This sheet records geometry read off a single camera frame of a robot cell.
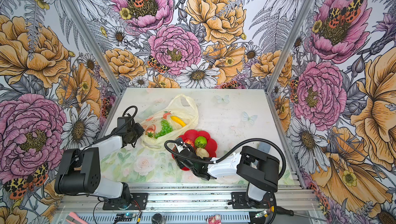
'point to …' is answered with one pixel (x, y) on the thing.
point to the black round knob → (157, 218)
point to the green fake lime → (200, 142)
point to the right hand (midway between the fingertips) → (179, 154)
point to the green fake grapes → (166, 128)
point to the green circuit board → (124, 217)
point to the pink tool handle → (77, 220)
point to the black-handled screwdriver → (283, 210)
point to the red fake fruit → (190, 142)
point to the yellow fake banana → (178, 121)
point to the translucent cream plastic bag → (179, 106)
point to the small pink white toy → (214, 220)
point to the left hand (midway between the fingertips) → (143, 133)
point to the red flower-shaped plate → (211, 145)
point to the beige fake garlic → (202, 153)
